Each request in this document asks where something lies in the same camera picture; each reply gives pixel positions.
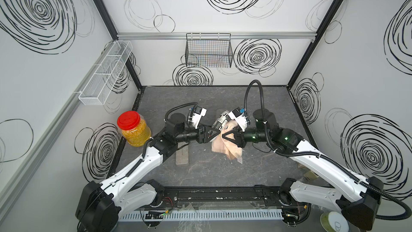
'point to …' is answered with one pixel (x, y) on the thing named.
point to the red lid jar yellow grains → (134, 128)
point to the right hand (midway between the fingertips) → (224, 137)
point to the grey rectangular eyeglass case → (182, 155)
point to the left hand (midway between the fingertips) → (217, 132)
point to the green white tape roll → (333, 222)
